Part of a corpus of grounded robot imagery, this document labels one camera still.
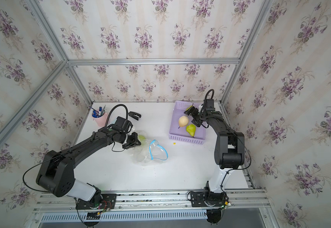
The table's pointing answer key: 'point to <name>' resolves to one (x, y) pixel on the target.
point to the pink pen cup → (101, 121)
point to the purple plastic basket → (181, 134)
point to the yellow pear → (183, 121)
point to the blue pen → (100, 109)
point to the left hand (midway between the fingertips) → (142, 144)
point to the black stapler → (133, 115)
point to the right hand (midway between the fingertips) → (190, 116)
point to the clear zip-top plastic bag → (150, 152)
